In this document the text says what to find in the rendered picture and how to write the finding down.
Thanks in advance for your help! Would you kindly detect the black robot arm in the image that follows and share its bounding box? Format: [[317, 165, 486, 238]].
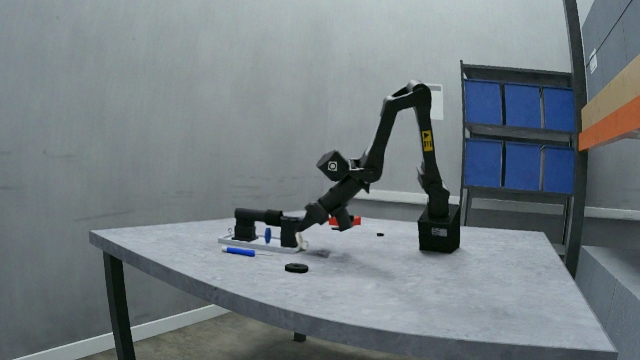
[[316, 79, 450, 232]]

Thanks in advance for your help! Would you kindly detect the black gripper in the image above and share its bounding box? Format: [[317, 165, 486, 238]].
[[299, 184, 350, 232]]

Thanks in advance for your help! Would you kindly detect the blue screwdriver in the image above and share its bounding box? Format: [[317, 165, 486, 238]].
[[222, 246, 273, 256]]

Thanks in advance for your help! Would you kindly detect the red rectangular block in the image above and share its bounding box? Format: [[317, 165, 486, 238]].
[[328, 217, 361, 226]]

